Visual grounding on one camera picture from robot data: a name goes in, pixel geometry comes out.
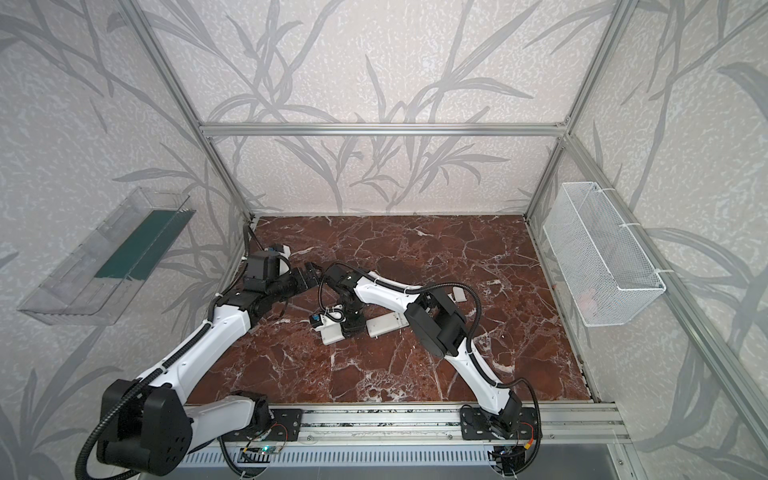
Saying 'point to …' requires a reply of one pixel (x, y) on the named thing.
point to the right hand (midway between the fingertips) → (347, 313)
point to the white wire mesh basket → (609, 277)
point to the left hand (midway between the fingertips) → (318, 266)
